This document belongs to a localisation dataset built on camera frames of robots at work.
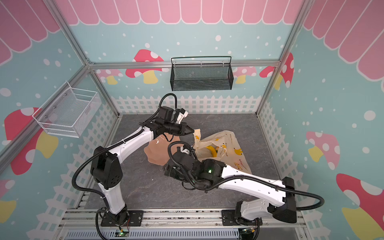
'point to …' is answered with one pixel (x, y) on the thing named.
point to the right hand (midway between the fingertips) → (165, 170)
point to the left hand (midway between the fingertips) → (193, 133)
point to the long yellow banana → (213, 151)
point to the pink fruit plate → (156, 150)
